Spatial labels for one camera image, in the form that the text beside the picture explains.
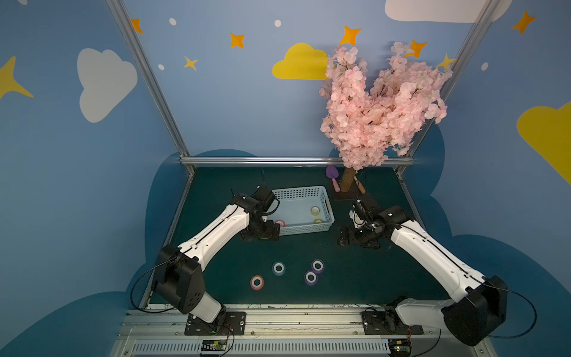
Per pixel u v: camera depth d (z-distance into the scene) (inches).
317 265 34.7
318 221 39.2
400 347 28.7
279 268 34.0
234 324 29.0
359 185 44.9
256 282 32.9
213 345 28.3
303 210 42.0
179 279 16.7
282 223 39.4
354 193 44.0
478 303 15.2
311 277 33.2
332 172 47.2
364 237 26.2
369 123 29.3
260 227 27.6
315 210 41.1
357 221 27.7
